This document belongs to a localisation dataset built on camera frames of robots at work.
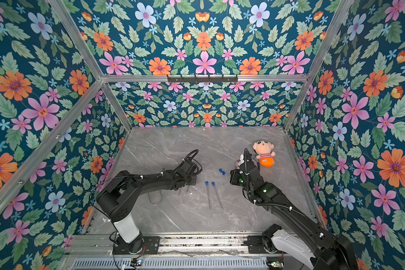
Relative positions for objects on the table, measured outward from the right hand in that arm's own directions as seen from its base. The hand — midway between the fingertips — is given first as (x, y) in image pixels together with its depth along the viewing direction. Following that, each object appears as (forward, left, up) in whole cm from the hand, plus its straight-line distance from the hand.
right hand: (233, 169), depth 79 cm
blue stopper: (+7, +4, -16) cm, 18 cm away
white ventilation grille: (-36, +28, -18) cm, 49 cm away
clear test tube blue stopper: (0, +14, -17) cm, 22 cm away
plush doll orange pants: (+20, -19, -9) cm, 29 cm away
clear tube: (-4, +29, -17) cm, 34 cm away
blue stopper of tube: (+10, +6, -17) cm, 20 cm away
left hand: (+4, +21, -16) cm, 27 cm away
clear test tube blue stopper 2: (0, +10, -17) cm, 20 cm away
